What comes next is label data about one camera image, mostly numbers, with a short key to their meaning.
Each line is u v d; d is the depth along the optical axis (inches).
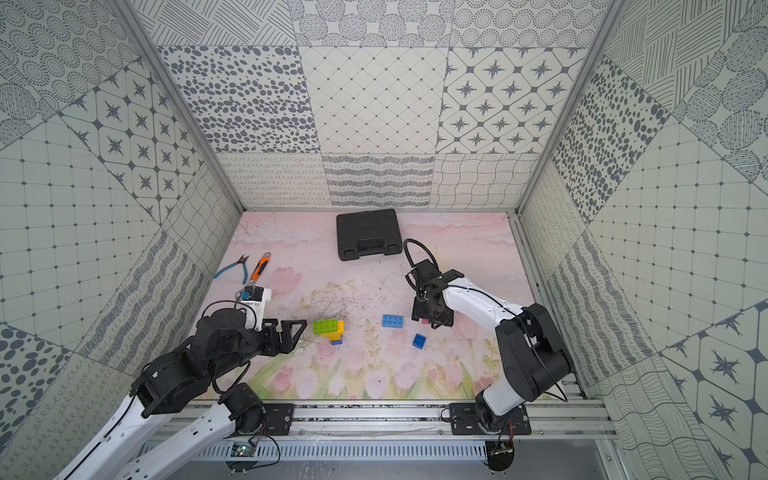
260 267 40.8
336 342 34.4
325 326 30.8
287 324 24.0
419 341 33.8
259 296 24.2
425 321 31.3
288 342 23.8
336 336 33.9
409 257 29.4
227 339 19.6
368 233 45.7
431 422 29.9
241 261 41.2
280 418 29.3
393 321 35.5
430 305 28.7
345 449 25.5
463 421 28.8
